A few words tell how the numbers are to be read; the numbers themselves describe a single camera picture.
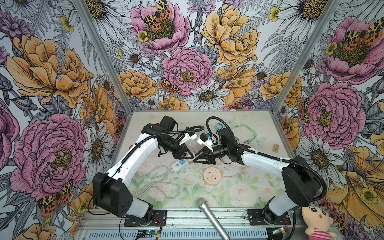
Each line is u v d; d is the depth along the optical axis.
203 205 0.75
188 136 0.67
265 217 0.67
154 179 0.87
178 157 0.65
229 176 0.88
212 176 0.86
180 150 0.65
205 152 0.71
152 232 0.70
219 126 1.11
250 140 1.05
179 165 0.90
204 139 0.69
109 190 0.41
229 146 0.67
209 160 0.70
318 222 0.68
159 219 0.74
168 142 0.64
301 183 0.45
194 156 0.72
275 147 0.99
